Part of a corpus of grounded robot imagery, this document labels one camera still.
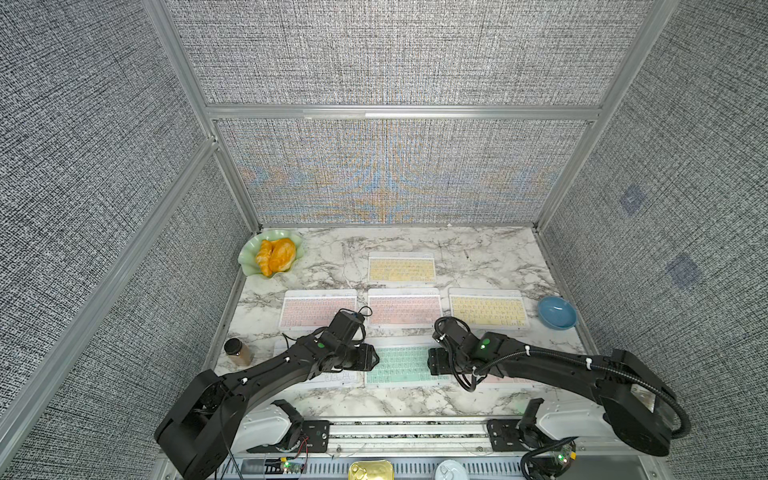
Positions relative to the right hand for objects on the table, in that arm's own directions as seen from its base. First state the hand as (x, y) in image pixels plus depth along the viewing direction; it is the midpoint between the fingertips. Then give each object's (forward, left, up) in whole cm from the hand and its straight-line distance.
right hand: (435, 358), depth 84 cm
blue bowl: (+15, -40, -2) cm, 43 cm away
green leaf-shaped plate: (+35, +62, +2) cm, 71 cm away
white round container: (-26, 0, +4) cm, 26 cm away
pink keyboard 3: (-12, -10, +23) cm, 28 cm away
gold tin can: (-26, +17, +2) cm, 31 cm away
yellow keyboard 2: (+17, -17, -3) cm, 24 cm away
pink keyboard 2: (+17, +8, -3) cm, 19 cm away
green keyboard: (0, +9, -3) cm, 9 cm away
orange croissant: (+33, +51, +5) cm, 60 cm away
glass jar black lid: (0, +53, +4) cm, 53 cm away
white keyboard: (-5, +29, -2) cm, 29 cm away
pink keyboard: (+17, +40, -3) cm, 43 cm away
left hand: (-1, +16, +1) cm, 16 cm away
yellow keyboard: (+33, +8, -3) cm, 34 cm away
